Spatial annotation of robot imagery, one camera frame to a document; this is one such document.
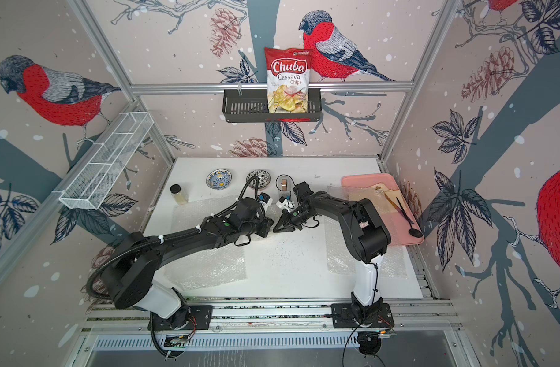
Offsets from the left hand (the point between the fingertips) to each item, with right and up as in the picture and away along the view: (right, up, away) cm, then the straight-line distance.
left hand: (277, 219), depth 85 cm
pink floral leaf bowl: (-8, +15, +25) cm, 30 cm away
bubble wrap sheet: (-2, +2, +7) cm, 7 cm away
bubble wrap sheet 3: (+25, -16, 0) cm, 29 cm away
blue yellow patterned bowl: (-30, +15, +25) cm, 42 cm away
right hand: (-1, -5, +3) cm, 6 cm away
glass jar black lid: (-45, +10, +12) cm, 47 cm away
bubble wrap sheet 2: (-22, -18, 0) cm, 28 cm away
